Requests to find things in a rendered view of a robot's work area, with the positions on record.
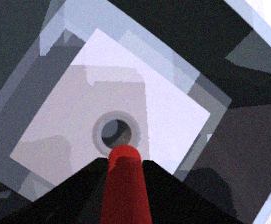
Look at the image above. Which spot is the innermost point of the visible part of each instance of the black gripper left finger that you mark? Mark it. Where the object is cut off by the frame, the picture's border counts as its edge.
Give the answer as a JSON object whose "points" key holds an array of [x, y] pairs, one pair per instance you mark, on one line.
{"points": [[78, 200]]}

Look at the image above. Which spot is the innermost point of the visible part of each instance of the red peg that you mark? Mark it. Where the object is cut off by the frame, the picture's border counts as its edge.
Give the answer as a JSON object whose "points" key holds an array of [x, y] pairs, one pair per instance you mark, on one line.
{"points": [[125, 193]]}

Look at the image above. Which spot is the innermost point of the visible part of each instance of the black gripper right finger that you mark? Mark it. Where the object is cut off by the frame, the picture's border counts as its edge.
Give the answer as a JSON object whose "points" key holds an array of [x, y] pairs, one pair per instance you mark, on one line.
{"points": [[173, 202]]}

